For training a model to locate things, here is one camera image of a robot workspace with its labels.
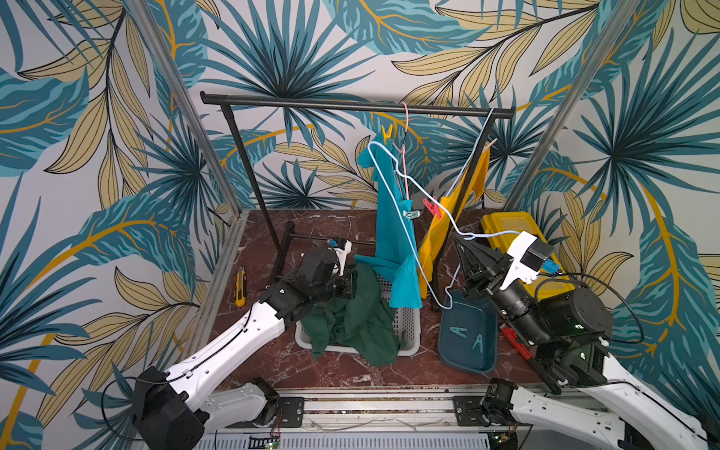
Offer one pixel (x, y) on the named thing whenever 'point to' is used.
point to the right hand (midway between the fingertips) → (458, 238)
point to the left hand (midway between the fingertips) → (361, 282)
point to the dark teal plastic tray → (468, 333)
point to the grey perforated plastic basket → (407, 322)
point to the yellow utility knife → (241, 288)
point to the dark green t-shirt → (363, 324)
